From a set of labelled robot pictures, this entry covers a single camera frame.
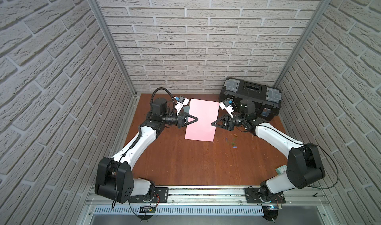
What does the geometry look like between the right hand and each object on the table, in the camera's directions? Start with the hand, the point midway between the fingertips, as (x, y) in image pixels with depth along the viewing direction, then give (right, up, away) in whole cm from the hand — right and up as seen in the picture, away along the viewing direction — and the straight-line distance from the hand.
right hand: (214, 124), depth 74 cm
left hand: (-9, +3, -4) cm, 10 cm away
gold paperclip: (+17, -10, +21) cm, 29 cm away
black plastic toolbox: (+37, +14, +20) cm, 44 cm away
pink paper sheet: (-5, +7, -5) cm, 9 cm away
